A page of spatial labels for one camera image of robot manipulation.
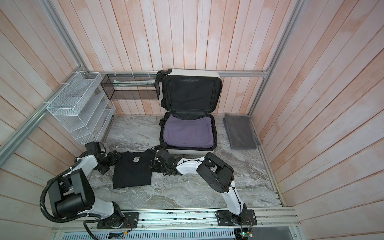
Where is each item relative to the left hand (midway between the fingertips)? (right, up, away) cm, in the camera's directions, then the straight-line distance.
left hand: (117, 162), depth 90 cm
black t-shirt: (+10, -3, -2) cm, 11 cm away
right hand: (+21, -3, -2) cm, 22 cm away
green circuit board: (+72, -30, -20) cm, 81 cm away
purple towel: (+39, +18, +10) cm, 44 cm away
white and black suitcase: (+45, +44, +4) cm, 63 cm away
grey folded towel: (+83, +17, +16) cm, 86 cm away
